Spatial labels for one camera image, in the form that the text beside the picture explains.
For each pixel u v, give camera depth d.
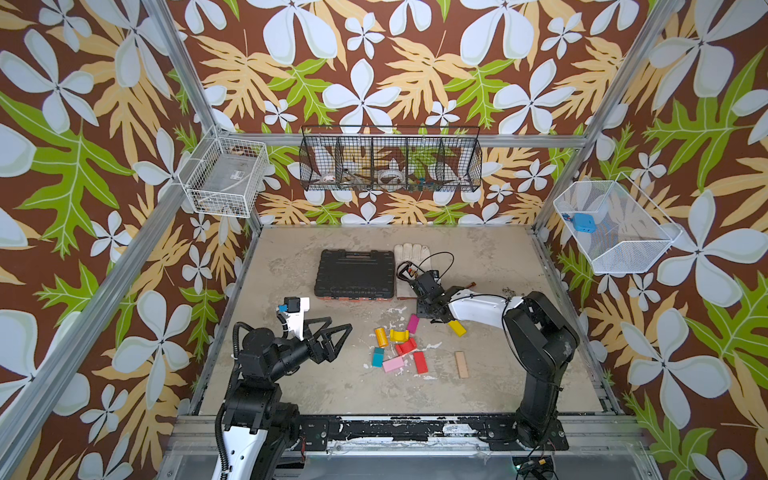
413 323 0.93
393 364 0.86
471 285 1.03
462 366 0.85
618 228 0.82
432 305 0.76
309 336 0.60
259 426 0.49
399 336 0.89
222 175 0.87
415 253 1.11
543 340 0.49
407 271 1.04
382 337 0.90
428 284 0.77
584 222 0.86
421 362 0.86
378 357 0.87
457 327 0.92
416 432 0.75
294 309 0.61
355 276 1.01
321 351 0.60
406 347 0.87
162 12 0.68
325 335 0.59
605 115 0.86
